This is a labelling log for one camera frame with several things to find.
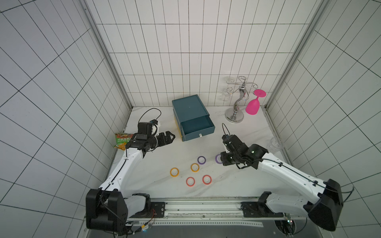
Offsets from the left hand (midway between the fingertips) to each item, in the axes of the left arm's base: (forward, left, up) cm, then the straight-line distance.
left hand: (167, 140), depth 82 cm
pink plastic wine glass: (+25, -54, +3) cm, 60 cm away
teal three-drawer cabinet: (+12, -14, +6) cm, 19 cm away
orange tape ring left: (-13, -6, -15) cm, 21 cm away
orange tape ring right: (-11, -17, -15) cm, 26 cm away
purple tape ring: (-7, -20, -15) cm, 26 cm away
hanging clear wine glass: (+40, -38, +1) cm, 55 cm away
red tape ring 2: (-17, -25, -15) cm, 33 cm away
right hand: (-10, -28, -3) cm, 29 cm away
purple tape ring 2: (-11, -27, -1) cm, 29 cm away
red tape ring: (-19, -11, -14) cm, 26 cm away
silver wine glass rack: (+32, -47, -13) cm, 59 cm away
